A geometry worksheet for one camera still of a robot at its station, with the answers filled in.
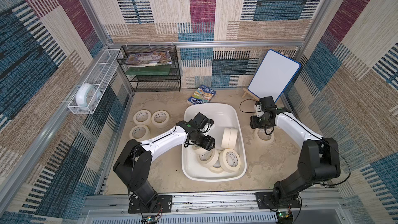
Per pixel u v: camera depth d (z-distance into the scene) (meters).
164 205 0.73
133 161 0.48
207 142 0.74
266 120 0.67
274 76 0.92
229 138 0.83
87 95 0.62
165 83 1.22
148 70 0.94
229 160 0.87
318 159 0.45
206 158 0.80
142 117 1.05
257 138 0.92
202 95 1.15
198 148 0.81
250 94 1.08
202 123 0.69
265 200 0.73
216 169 0.80
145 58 0.85
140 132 0.99
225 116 1.02
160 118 1.04
